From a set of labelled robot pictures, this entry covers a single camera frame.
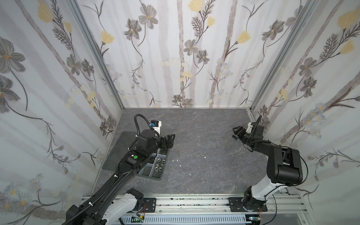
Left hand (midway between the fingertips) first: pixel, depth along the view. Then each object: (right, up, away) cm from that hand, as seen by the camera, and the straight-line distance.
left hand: (166, 131), depth 75 cm
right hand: (+45, +1, +20) cm, 49 cm away
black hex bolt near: (+48, -6, +26) cm, 55 cm away
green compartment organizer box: (-8, -23, +11) cm, 27 cm away
